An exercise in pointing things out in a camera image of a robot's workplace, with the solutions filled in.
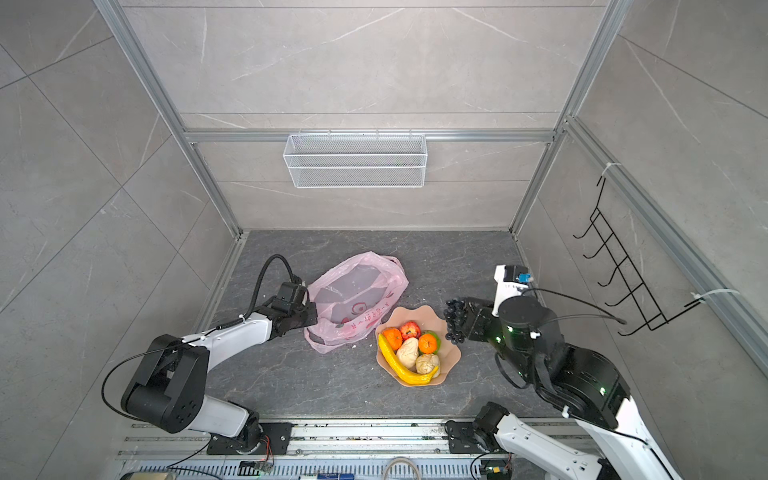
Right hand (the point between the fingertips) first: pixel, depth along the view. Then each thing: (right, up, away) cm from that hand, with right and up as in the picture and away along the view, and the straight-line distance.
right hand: (464, 297), depth 60 cm
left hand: (-40, -8, +33) cm, 52 cm away
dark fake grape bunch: (-1, -4, +3) cm, 5 cm away
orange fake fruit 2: (-5, -15, +20) cm, 26 cm away
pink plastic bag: (-28, -7, +40) cm, 49 cm away
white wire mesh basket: (-27, +41, +41) cm, 64 cm away
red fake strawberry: (-9, -13, +26) cm, 30 cm away
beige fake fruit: (-10, -18, +22) cm, 30 cm away
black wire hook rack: (+40, -1, +5) cm, 40 cm away
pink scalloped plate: (-3, -11, +32) cm, 34 cm away
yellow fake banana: (-14, -20, +18) cm, 31 cm away
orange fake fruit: (-14, -14, +23) cm, 31 cm away
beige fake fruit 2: (-5, -20, +17) cm, 27 cm away
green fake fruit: (-2, -15, +23) cm, 28 cm away
